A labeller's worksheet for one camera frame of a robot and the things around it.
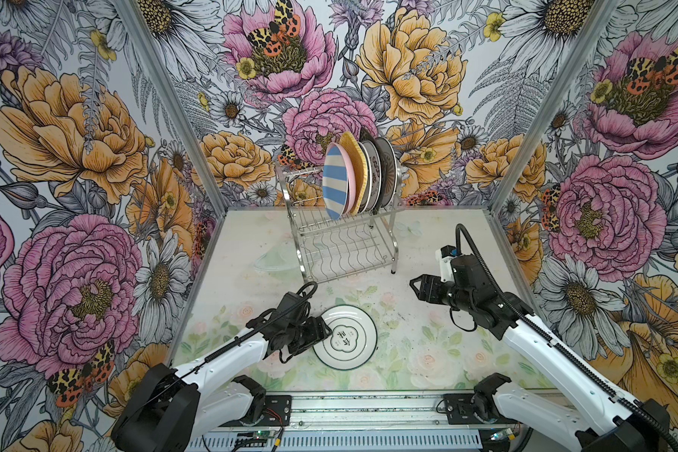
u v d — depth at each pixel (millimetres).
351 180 709
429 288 677
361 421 730
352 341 854
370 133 1000
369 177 710
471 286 584
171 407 403
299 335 725
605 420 396
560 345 466
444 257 707
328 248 1022
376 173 715
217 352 501
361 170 697
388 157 729
